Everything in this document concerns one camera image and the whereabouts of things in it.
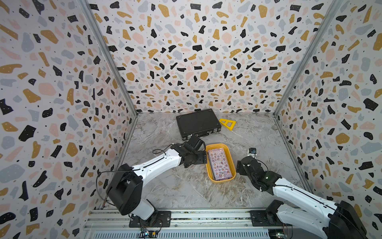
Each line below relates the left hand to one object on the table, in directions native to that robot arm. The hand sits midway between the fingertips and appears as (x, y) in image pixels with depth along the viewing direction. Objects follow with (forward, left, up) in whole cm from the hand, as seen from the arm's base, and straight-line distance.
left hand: (202, 158), depth 84 cm
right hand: (-2, -23, -3) cm, 24 cm away
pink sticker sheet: (0, -10, -8) cm, 13 cm away
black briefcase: (+33, 0, -6) cm, 34 cm away
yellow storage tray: (+8, -16, -6) cm, 19 cm away
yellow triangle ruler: (+34, -19, -10) cm, 40 cm away
